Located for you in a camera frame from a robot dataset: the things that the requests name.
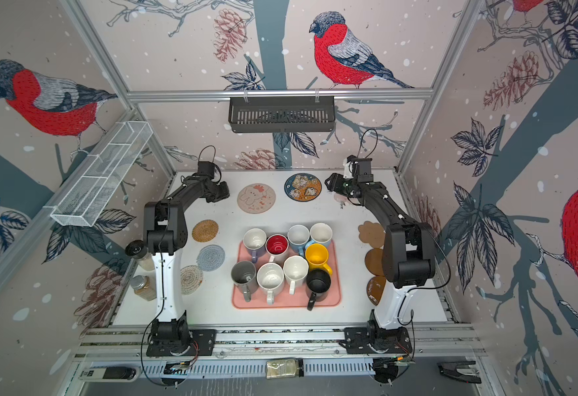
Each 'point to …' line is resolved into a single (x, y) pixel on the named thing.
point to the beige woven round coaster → (191, 277)
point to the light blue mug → (298, 236)
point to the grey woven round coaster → (210, 257)
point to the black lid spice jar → (137, 249)
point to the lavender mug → (254, 241)
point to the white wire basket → (89, 195)
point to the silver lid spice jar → (144, 287)
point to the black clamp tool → (460, 370)
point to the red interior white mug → (277, 245)
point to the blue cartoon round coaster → (302, 187)
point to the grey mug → (243, 275)
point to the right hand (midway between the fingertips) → (329, 181)
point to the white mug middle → (296, 270)
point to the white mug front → (270, 278)
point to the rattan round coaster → (205, 230)
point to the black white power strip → (110, 374)
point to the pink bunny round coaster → (256, 199)
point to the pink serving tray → (284, 299)
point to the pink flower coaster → (342, 199)
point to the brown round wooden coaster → (373, 259)
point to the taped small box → (281, 368)
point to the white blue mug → (320, 233)
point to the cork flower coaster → (372, 233)
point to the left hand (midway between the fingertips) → (231, 188)
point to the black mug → (318, 282)
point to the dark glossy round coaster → (374, 288)
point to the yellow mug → (316, 256)
